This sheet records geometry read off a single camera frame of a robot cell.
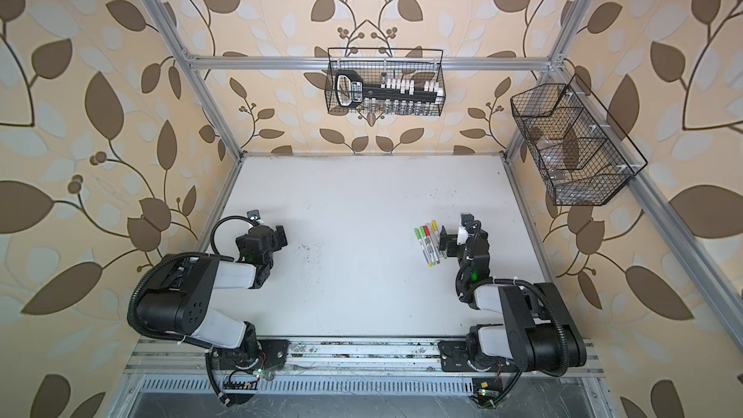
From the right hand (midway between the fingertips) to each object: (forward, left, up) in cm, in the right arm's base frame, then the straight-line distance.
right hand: (460, 228), depth 91 cm
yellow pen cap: (+5, +7, -7) cm, 11 cm away
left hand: (+3, +66, -1) cm, 66 cm away
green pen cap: (+3, +13, -7) cm, 15 cm away
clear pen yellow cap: (+2, +7, -6) cm, 10 cm away
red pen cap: (+4, +10, -7) cm, 13 cm away
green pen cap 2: (+3, +11, -7) cm, 13 cm away
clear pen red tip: (-3, +9, -7) cm, 12 cm away
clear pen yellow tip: (-5, +11, -7) cm, 14 cm away
